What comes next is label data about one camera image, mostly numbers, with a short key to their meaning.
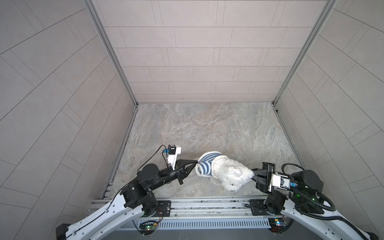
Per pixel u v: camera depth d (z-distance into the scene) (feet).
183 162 1.91
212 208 2.38
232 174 1.49
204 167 1.77
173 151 1.78
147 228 2.13
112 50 2.84
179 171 1.74
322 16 2.43
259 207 2.36
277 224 2.23
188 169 1.96
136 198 1.60
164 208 2.33
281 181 1.34
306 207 1.54
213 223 2.23
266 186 1.59
